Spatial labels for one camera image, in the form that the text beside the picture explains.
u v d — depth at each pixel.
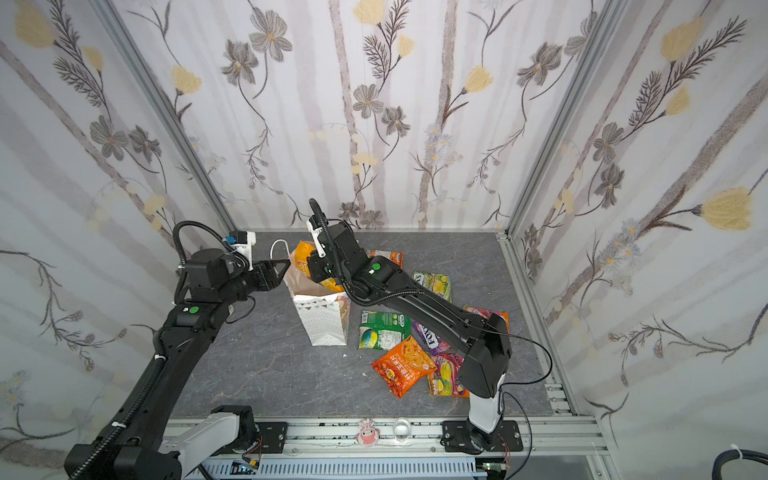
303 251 0.77
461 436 0.74
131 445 0.38
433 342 0.88
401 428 0.76
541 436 0.75
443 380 0.80
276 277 0.68
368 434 0.72
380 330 0.91
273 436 0.74
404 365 0.84
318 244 0.56
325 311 0.76
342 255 0.53
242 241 0.65
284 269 0.72
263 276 0.65
